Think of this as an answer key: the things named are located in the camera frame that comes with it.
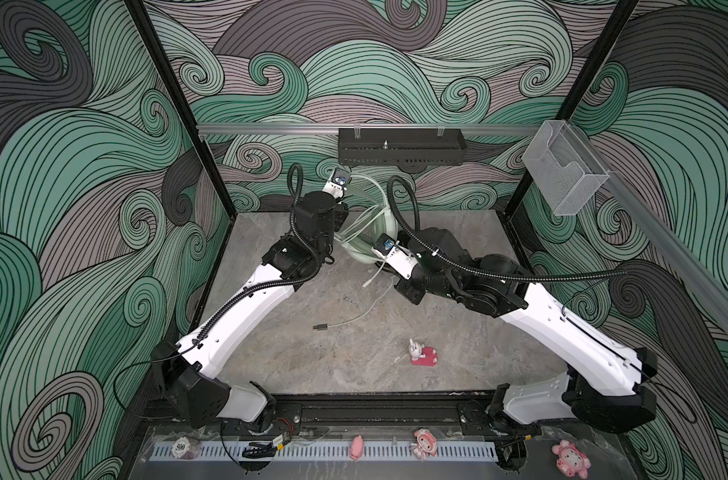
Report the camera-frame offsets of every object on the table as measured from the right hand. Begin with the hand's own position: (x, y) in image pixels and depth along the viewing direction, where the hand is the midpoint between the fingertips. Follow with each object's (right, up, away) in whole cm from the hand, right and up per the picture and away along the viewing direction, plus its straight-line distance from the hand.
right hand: (395, 267), depth 64 cm
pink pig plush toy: (+40, -44, +1) cm, 59 cm away
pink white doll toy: (+7, -41, +3) cm, 42 cm away
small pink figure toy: (-8, -43, +4) cm, 44 cm away
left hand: (-17, +19, +5) cm, 25 cm away
